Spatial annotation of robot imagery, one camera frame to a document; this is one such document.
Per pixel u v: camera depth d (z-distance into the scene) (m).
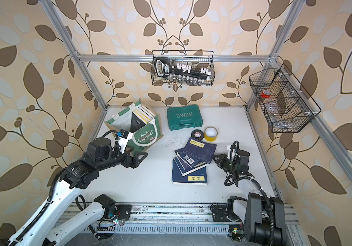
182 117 1.08
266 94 0.81
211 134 1.04
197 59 0.91
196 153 0.89
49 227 0.40
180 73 0.85
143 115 0.91
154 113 0.90
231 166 0.68
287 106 0.73
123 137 0.59
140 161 0.63
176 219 0.74
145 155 0.66
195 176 0.83
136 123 0.91
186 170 0.83
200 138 1.01
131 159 0.60
